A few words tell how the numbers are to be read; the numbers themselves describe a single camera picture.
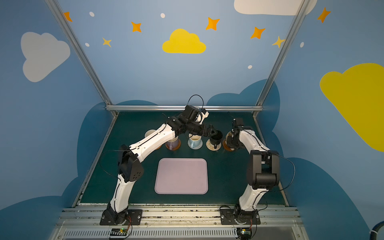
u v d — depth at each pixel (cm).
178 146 101
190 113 65
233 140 83
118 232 73
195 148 101
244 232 73
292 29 77
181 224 74
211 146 101
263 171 49
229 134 96
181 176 89
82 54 86
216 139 96
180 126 62
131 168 51
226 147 101
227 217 74
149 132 98
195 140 93
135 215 75
